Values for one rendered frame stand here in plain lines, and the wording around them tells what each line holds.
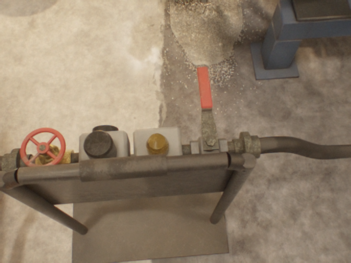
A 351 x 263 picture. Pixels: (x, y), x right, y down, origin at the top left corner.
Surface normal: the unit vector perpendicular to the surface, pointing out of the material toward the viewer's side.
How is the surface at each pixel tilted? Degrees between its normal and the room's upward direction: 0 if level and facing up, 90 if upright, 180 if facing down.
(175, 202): 0
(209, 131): 0
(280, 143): 16
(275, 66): 90
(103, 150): 0
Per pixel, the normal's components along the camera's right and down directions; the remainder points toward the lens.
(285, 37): 0.07, 0.92
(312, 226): 0.00, -0.37
